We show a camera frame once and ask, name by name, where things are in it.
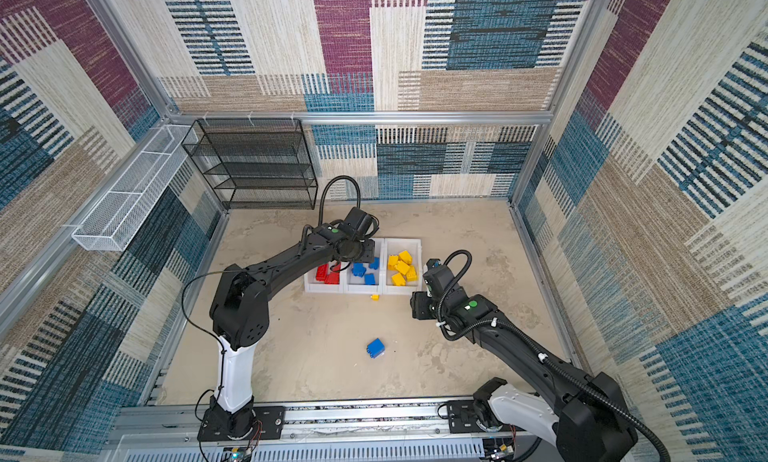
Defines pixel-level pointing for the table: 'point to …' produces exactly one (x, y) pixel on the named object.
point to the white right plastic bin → (395, 246)
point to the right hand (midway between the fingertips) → (422, 306)
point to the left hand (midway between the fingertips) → (369, 248)
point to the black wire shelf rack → (255, 163)
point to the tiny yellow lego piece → (375, 297)
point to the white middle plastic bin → (355, 284)
